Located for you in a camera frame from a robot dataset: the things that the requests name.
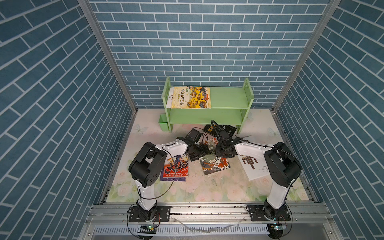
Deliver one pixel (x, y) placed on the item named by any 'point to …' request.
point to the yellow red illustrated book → (191, 97)
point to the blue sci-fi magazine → (169, 100)
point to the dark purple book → (162, 179)
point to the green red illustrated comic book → (212, 163)
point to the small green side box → (163, 122)
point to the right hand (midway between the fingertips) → (216, 152)
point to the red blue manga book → (177, 166)
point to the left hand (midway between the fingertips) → (207, 155)
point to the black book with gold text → (214, 129)
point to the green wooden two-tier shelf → (229, 106)
